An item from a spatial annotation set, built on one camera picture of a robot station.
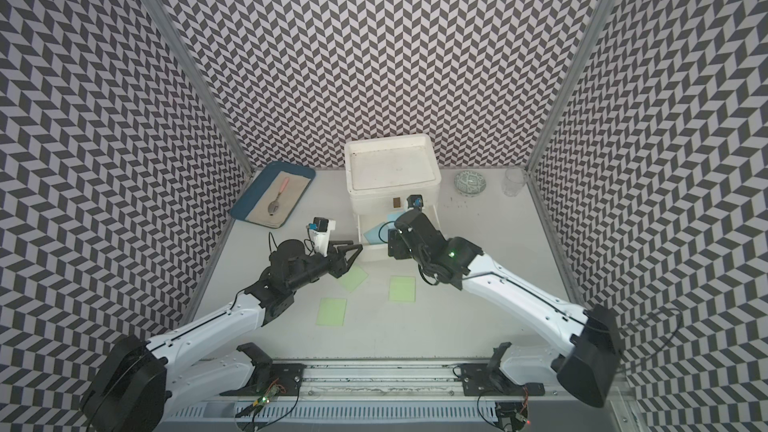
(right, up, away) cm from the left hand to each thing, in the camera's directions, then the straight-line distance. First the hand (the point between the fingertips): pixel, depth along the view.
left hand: (357, 248), depth 79 cm
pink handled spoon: (-34, +11, +27) cm, 45 cm away
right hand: (+12, +3, -2) cm, 13 cm away
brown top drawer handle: (+10, +12, +6) cm, 17 cm away
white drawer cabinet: (+6, +21, +6) cm, 22 cm away
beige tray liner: (-31, +12, +31) cm, 45 cm away
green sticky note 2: (+12, -13, +9) cm, 20 cm away
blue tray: (-42, +18, +34) cm, 57 cm away
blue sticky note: (+4, +2, +13) cm, 13 cm away
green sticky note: (-8, -19, +6) cm, 22 cm away
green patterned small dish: (+38, +19, +33) cm, 54 cm away
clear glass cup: (+52, +19, +27) cm, 62 cm away
